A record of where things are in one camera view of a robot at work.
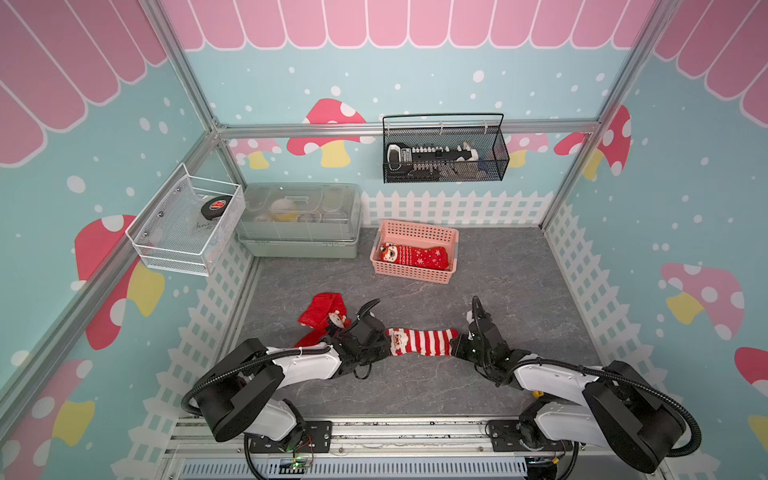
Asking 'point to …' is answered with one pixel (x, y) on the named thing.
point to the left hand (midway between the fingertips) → (390, 350)
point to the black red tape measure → (215, 206)
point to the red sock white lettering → (427, 257)
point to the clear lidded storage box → (300, 220)
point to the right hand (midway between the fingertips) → (448, 341)
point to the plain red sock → (316, 315)
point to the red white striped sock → (427, 343)
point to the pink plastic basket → (414, 235)
